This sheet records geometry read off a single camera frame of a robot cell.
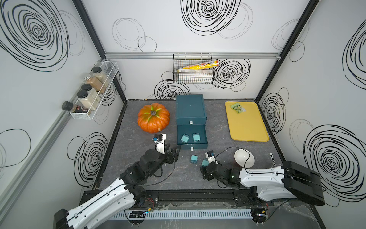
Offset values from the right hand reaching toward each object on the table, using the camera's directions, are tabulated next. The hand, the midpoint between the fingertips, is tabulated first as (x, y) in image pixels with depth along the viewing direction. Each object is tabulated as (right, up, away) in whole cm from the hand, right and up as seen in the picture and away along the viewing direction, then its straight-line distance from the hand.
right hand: (204, 168), depth 84 cm
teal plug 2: (-4, +18, +3) cm, 19 cm away
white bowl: (+26, +5, +4) cm, 26 cm away
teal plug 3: (-6, +5, +3) cm, 8 cm away
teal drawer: (-9, +22, +5) cm, 25 cm away
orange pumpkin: (-33, +30, +10) cm, 46 cm away
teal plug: (-12, +17, +3) cm, 21 cm away
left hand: (-16, +16, -12) cm, 26 cm away
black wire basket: (-4, +56, +3) cm, 56 cm away
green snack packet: (+32, +37, +32) cm, 58 cm away
